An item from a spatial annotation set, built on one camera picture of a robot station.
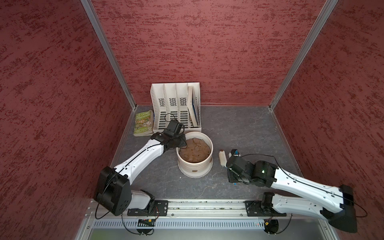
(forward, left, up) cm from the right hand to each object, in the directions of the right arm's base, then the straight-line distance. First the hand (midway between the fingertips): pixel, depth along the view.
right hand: (229, 178), depth 74 cm
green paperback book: (+41, +54, -5) cm, 68 cm away
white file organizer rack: (+57, +29, 0) cm, 64 cm away
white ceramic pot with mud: (+9, +17, +1) cm, 19 cm away
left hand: (+19, +24, +3) cm, 31 cm away
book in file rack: (+42, +18, +14) cm, 48 cm away
